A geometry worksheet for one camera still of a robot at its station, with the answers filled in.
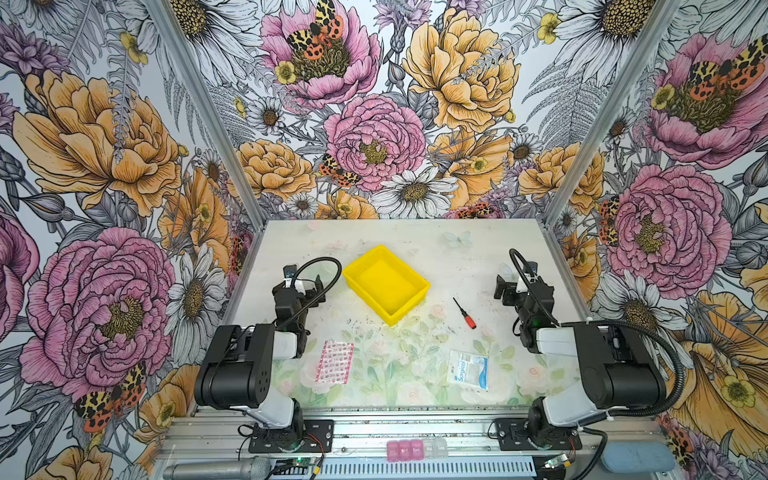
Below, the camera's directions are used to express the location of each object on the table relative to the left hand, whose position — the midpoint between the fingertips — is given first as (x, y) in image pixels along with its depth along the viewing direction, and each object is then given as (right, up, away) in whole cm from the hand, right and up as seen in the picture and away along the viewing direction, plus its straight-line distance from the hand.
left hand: (304, 285), depth 94 cm
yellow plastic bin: (+25, -1, +8) cm, 26 cm away
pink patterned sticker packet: (+11, -21, -8) cm, 25 cm away
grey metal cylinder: (-2, -37, -27) cm, 46 cm away
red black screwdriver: (+50, -10, +1) cm, 52 cm away
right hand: (+65, 0, 0) cm, 65 cm away
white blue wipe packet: (+48, -23, -9) cm, 54 cm away
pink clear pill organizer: (+33, -36, -23) cm, 54 cm away
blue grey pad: (+83, -36, -25) cm, 94 cm away
